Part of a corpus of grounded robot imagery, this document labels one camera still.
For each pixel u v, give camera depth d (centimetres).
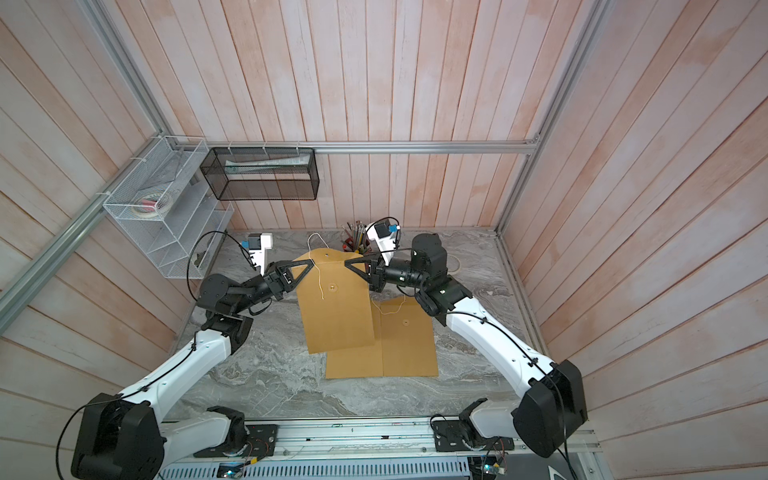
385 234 59
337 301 68
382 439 76
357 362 84
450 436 73
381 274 59
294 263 65
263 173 106
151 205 73
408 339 91
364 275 65
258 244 61
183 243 78
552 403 39
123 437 40
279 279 62
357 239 100
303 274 66
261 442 73
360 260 63
